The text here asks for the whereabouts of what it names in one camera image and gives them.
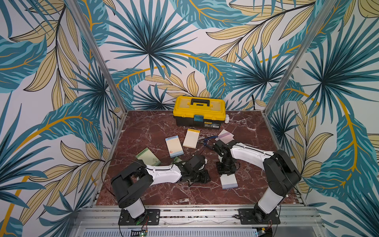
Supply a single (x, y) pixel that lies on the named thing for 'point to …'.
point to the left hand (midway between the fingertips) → (209, 182)
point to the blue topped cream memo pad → (174, 146)
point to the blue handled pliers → (204, 140)
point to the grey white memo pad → (228, 181)
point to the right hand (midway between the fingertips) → (222, 174)
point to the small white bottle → (227, 118)
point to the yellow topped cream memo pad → (191, 138)
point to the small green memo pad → (177, 160)
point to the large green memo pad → (149, 157)
